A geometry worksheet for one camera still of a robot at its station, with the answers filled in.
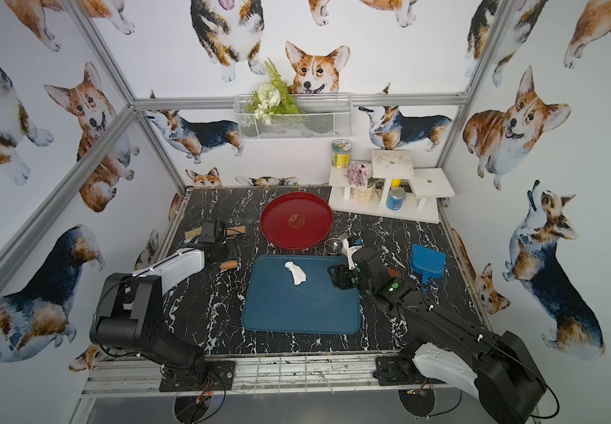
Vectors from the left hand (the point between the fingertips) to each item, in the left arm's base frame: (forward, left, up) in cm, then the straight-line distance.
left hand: (229, 243), depth 96 cm
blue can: (+19, -64, +1) cm, 67 cm away
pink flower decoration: (+18, -47, +16) cm, 53 cm away
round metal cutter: (+1, -38, -5) cm, 38 cm away
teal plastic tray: (-20, -17, -6) cm, 27 cm away
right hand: (-12, -39, +9) cm, 42 cm away
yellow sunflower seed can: (+30, -42, +16) cm, 54 cm away
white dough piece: (-10, -25, -4) cm, 27 cm away
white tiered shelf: (+21, -61, +16) cm, 66 cm away
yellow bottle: (+24, -64, +6) cm, 69 cm away
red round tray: (+14, -23, -6) cm, 28 cm away
